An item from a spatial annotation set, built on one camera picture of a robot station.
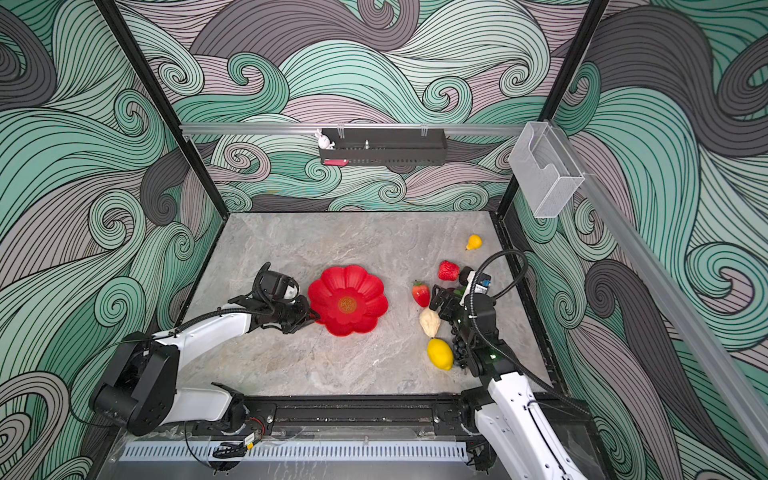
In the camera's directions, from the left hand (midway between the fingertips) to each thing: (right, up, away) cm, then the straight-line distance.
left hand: (322, 314), depth 86 cm
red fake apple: (+40, +11, +11) cm, 43 cm away
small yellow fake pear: (+52, +20, +21) cm, 60 cm away
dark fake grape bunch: (+39, -8, -6) cm, 41 cm away
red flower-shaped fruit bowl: (+7, +2, +9) cm, 12 cm away
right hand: (+36, +8, -7) cm, 37 cm away
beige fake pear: (+32, -2, 0) cm, 32 cm away
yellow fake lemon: (+34, -9, -6) cm, 35 cm away
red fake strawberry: (+30, +5, +7) cm, 32 cm away
